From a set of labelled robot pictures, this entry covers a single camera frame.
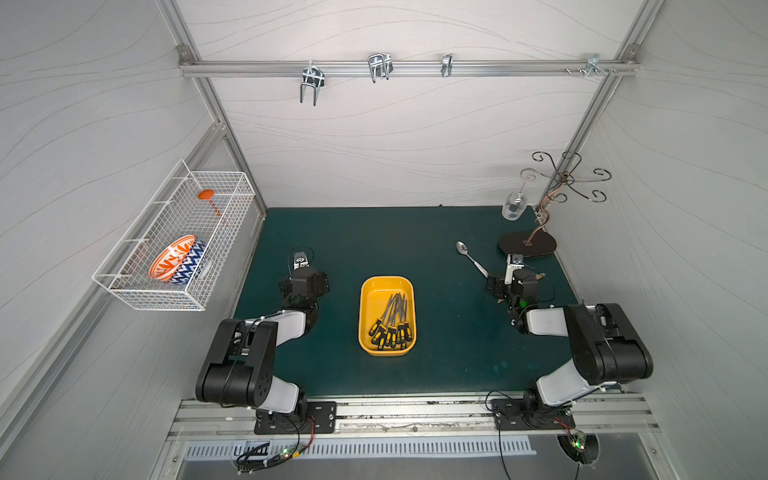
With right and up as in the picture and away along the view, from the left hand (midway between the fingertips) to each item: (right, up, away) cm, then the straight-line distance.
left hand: (305, 274), depth 93 cm
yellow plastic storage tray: (+26, -13, -2) cm, 29 cm away
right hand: (+65, 0, +3) cm, 66 cm away
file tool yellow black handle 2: (+23, -14, -5) cm, 28 cm away
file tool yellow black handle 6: (+30, -15, -5) cm, 34 cm away
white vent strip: (+21, -39, -23) cm, 50 cm away
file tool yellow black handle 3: (+25, -18, -8) cm, 32 cm away
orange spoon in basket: (-22, +23, -15) cm, 35 cm away
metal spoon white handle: (+54, +7, +15) cm, 56 cm away
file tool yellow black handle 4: (+28, -16, -7) cm, 33 cm away
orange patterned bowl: (-21, +7, -29) cm, 37 cm away
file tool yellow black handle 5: (+28, -13, -2) cm, 31 cm away
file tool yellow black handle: (+30, -14, -2) cm, 33 cm away
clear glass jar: (+68, +22, +3) cm, 71 cm away
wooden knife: (+78, -2, +8) cm, 79 cm away
